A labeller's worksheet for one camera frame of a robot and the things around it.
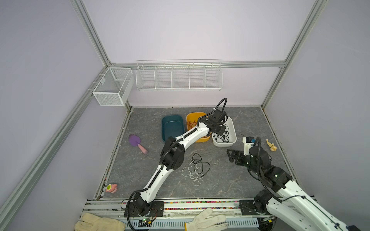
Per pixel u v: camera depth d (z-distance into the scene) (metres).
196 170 0.86
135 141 1.02
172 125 1.16
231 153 0.72
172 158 0.59
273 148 0.93
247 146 0.68
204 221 0.71
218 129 0.86
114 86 1.02
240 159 0.67
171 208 0.75
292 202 0.49
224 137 1.02
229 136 1.02
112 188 0.77
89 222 0.71
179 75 0.99
